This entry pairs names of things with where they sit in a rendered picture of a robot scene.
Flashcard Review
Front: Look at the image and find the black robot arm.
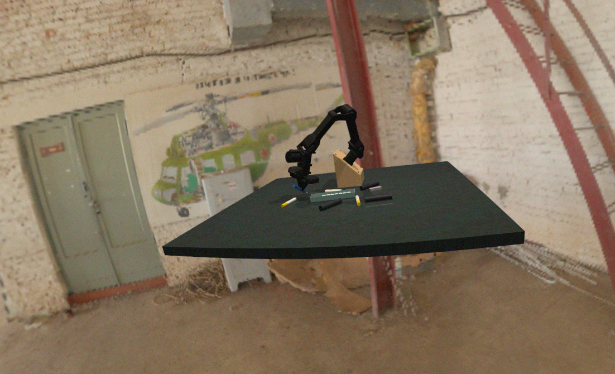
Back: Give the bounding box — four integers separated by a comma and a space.
285, 104, 364, 179

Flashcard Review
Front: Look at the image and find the keyboard with white letter keys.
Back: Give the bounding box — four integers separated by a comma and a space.
310, 189, 355, 203

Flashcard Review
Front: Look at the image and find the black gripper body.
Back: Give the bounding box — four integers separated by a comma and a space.
288, 162, 319, 184

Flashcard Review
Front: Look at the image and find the dark grey cylinder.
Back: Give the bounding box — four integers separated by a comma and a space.
360, 181, 379, 190
364, 194, 392, 203
319, 198, 343, 211

